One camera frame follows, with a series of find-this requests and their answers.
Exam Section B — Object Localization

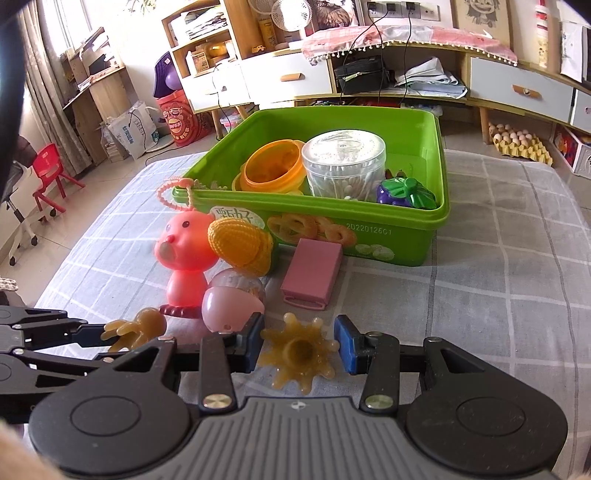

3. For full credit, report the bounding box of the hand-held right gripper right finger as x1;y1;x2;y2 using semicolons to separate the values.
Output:
333;315;502;413

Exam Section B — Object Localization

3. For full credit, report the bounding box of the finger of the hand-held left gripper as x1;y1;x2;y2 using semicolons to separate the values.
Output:
0;307;109;354
0;353;118;398

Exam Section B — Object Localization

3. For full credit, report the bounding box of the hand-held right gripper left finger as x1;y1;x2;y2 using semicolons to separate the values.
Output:
95;313;266;414

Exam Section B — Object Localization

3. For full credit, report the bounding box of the amber rubber hand toy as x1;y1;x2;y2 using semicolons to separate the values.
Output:
259;312;340;396
102;308;168;352

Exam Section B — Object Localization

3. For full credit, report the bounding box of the green plastic bin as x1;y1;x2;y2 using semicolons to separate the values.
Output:
173;108;451;267

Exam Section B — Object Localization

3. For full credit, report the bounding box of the purple grape toy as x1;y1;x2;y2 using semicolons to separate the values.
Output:
376;176;437;210

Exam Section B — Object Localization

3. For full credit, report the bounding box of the yellow toy pot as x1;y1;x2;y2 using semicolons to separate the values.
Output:
232;172;305;195

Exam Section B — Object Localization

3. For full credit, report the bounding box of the clear cotton swab container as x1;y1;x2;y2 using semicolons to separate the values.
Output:
302;131;387;202

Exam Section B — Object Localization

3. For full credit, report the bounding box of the orange toy pot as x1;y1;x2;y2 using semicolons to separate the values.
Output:
240;140;308;195

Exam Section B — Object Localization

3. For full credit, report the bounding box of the pink capsule egg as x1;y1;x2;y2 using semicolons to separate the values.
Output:
202;268;267;334

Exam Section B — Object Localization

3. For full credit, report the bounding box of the pink rectangular box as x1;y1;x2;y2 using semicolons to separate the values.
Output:
281;237;343;309

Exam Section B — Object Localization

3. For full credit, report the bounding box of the yellow corn toy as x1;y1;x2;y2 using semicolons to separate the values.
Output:
207;218;274;278

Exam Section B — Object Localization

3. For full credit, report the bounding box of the white office chair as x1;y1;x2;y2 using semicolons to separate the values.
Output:
0;161;40;266

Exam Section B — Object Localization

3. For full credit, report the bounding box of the pink bear toy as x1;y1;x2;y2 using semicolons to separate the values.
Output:
154;178;222;319

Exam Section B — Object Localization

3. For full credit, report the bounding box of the grey checked tablecloth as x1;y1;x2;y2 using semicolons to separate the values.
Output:
34;148;591;480

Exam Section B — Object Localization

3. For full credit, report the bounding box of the red plastic chair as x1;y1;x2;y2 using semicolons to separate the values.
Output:
32;143;86;217

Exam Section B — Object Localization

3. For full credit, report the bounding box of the white paper bag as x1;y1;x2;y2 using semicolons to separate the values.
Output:
106;102;160;160

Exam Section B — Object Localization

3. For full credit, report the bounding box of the clear storage box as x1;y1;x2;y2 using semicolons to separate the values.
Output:
221;113;243;139

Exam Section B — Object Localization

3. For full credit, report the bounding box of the red printed bag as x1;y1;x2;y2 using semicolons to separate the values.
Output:
157;90;213;146

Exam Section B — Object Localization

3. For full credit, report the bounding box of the wooden desk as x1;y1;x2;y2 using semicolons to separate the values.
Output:
60;46;127;162

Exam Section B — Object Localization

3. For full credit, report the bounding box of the beige curtain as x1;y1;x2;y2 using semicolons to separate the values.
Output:
23;0;93;176

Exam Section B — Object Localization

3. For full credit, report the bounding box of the egg tray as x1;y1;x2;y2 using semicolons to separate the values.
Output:
488;121;554;166

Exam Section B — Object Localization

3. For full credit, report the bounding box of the wooden TV cabinet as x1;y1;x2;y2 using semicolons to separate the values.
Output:
161;0;591;139

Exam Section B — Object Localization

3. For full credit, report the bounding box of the wide white drawer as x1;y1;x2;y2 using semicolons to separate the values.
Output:
182;58;333;114

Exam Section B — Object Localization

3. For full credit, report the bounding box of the black bag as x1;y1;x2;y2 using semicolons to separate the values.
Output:
335;55;393;95

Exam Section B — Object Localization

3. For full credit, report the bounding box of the pile of papers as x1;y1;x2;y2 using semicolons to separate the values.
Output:
394;58;469;100

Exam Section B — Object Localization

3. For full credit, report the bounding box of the purple balloon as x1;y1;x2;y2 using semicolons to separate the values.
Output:
152;51;183;97

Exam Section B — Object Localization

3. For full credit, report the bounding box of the white printed crate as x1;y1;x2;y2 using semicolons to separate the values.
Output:
551;124;591;174

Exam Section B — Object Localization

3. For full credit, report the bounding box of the pink lace cloth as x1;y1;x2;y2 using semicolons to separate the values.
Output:
302;25;519;68

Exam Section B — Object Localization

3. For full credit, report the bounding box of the small grey drawer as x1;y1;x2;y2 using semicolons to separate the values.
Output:
570;88;591;134

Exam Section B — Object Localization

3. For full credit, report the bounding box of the white desk fan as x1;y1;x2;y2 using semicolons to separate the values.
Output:
270;0;315;33

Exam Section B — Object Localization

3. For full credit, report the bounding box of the grey drawer with wooden handle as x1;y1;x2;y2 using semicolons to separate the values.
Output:
468;58;573;123

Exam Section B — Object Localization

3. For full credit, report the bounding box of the wall power strip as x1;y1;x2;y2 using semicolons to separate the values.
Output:
365;0;437;21

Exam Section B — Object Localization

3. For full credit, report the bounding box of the wall poster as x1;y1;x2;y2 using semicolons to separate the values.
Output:
455;0;511;47

